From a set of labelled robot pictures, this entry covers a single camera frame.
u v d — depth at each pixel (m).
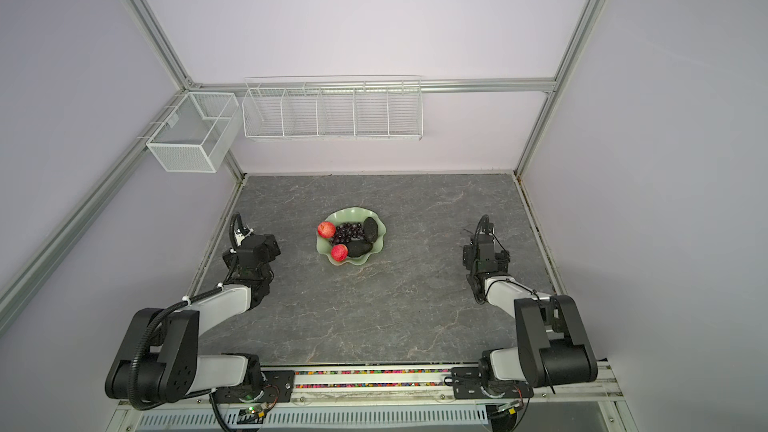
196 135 0.97
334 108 0.98
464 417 0.71
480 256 0.72
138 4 0.74
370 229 0.96
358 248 0.94
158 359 0.42
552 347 0.43
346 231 0.97
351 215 1.02
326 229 0.94
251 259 0.70
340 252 0.91
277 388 0.73
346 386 0.75
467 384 0.74
